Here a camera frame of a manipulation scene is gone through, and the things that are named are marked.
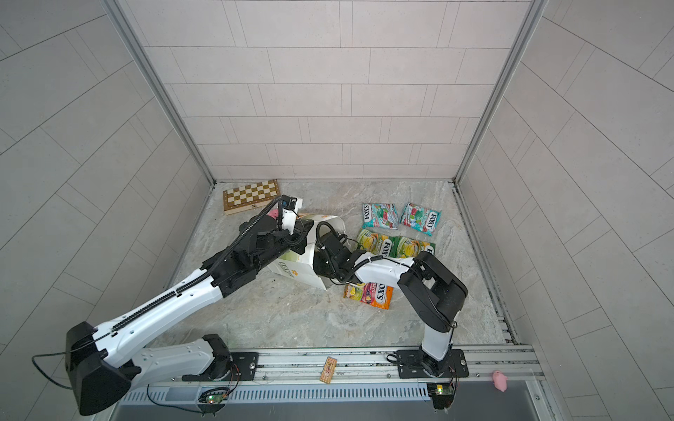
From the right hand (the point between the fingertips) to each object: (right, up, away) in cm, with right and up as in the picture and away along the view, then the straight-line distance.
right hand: (308, 269), depth 86 cm
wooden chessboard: (-28, +24, +21) cm, 42 cm away
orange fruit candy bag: (+20, -7, -3) cm, 22 cm away
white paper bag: (0, +5, -14) cm, 15 cm away
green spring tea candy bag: (+27, +6, +8) cm, 29 cm away
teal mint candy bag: (+25, +17, +16) cm, 35 cm away
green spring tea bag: (+34, +6, +7) cm, 35 cm away
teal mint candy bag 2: (+42, +16, +15) cm, 47 cm away
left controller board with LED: (-20, -28, -22) cm, 40 cm away
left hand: (+6, +18, -16) cm, 25 cm away
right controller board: (+38, -28, -18) cm, 51 cm away
